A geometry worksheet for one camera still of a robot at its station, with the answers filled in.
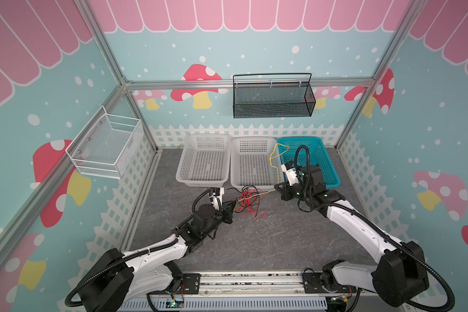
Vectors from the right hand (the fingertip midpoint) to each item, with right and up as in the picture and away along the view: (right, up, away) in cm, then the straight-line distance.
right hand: (277, 184), depth 82 cm
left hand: (-18, -9, -1) cm, 20 cm away
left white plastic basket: (-36, +11, +30) cm, 48 cm away
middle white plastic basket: (-7, +10, +31) cm, 33 cm away
